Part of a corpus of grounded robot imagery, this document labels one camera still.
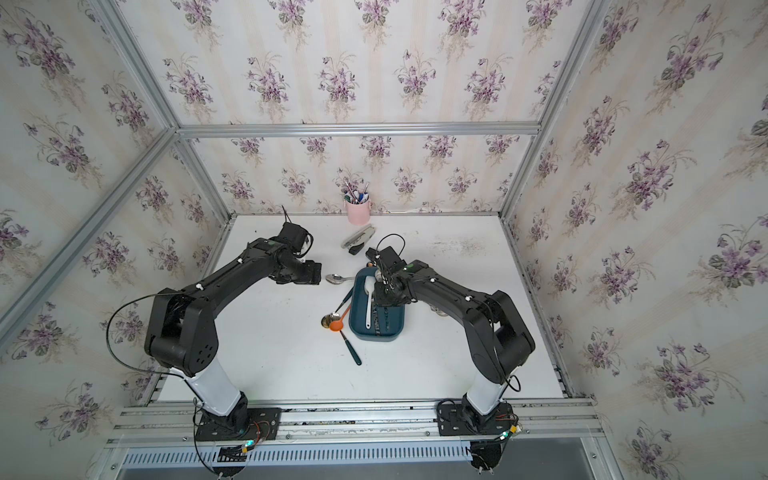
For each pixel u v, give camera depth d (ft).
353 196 3.72
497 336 1.55
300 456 2.51
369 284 3.19
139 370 2.69
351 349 2.81
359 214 3.82
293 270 2.46
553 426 2.41
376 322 2.96
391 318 2.78
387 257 2.35
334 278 3.23
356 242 3.55
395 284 2.11
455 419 2.40
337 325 2.95
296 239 2.41
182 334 1.51
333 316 2.97
